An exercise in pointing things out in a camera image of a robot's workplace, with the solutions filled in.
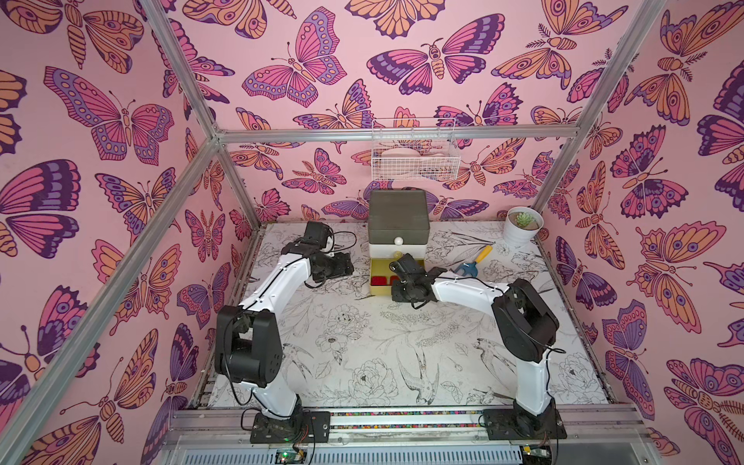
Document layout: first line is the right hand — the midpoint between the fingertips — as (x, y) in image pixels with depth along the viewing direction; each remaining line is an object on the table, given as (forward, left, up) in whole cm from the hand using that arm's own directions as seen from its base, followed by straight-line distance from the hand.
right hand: (390, 295), depth 95 cm
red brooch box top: (+7, +4, -1) cm, 8 cm away
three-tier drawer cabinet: (+16, -2, +17) cm, 23 cm away
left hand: (+4, +14, +10) cm, 17 cm away
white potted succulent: (+27, -48, +6) cm, 55 cm away
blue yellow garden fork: (+14, -30, -4) cm, 33 cm away
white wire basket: (+32, -6, +29) cm, 44 cm away
